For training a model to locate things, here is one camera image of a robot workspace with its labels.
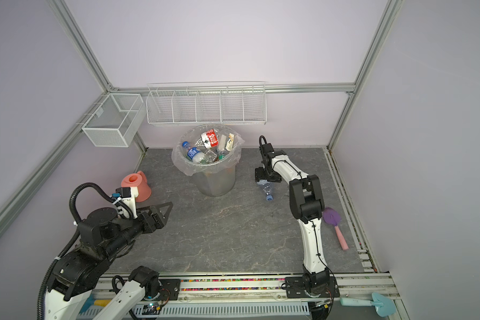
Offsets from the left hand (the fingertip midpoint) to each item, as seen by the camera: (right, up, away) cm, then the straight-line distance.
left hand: (163, 208), depth 63 cm
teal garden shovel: (+75, -36, +6) cm, 83 cm away
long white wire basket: (+7, +45, +34) cm, 56 cm away
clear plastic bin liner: (+8, +21, +26) cm, 35 cm away
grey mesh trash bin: (+12, +4, +33) cm, 36 cm away
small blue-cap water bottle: (+5, +18, +18) cm, 26 cm away
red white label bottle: (+10, +26, +26) cm, 38 cm away
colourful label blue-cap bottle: (+37, +2, +37) cm, 53 cm away
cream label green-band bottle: (+19, +22, +21) cm, 36 cm away
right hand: (+36, +8, +39) cm, 54 cm away
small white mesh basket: (-38, +36, +33) cm, 62 cm away
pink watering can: (-25, +7, +30) cm, 39 cm away
